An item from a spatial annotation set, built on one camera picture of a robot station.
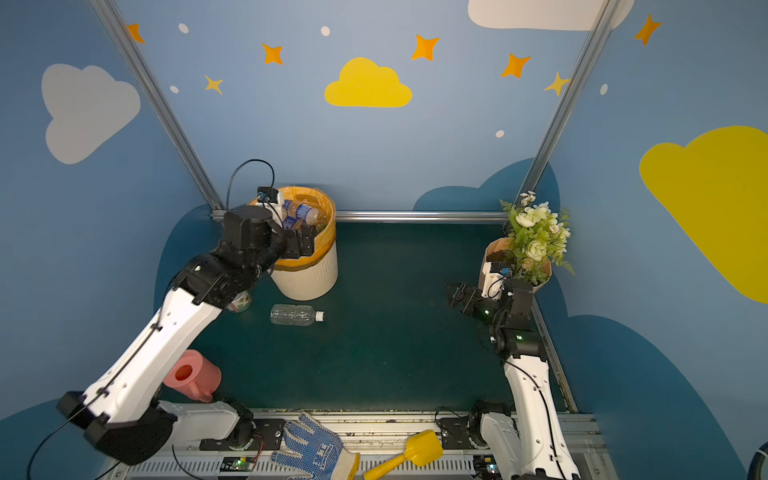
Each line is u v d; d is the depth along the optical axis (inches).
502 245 37.9
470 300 26.5
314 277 35.4
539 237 30.2
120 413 14.6
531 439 16.5
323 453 28.3
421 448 28.7
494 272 27.0
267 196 21.8
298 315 35.6
